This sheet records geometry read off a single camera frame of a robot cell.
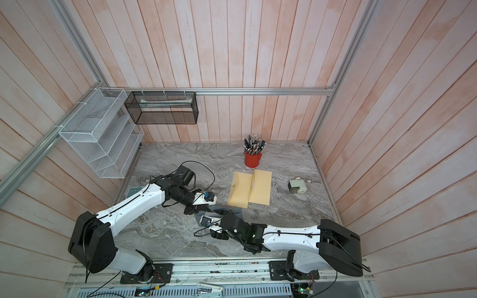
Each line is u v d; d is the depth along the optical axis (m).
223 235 0.69
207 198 0.66
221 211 0.71
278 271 0.73
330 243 0.42
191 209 0.70
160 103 0.89
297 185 0.95
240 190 0.99
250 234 0.60
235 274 0.75
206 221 0.64
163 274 0.73
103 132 0.73
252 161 1.03
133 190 0.96
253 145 0.96
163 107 1.06
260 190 0.99
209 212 0.76
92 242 0.41
